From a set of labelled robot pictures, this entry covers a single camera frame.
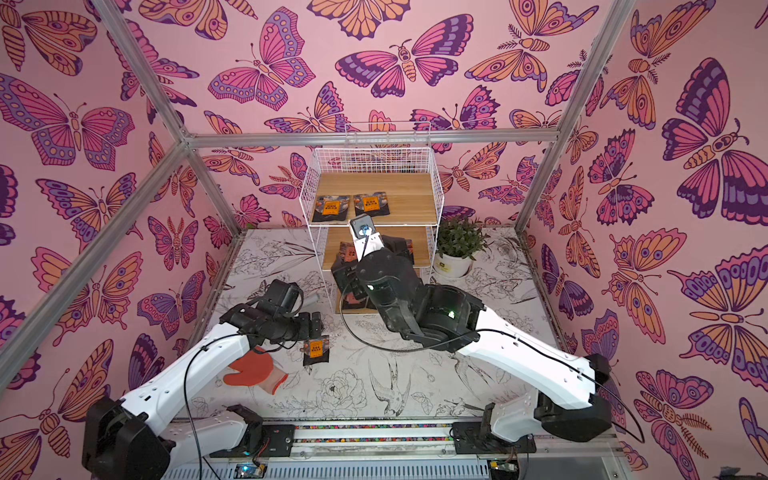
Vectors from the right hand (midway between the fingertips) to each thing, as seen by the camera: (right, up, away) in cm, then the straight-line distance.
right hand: (355, 253), depth 56 cm
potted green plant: (+28, +4, +35) cm, 45 cm away
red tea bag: (-5, 0, +25) cm, 26 cm away
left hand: (-15, -20, +26) cm, 36 cm away
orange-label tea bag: (-16, -29, +32) cm, 45 cm away
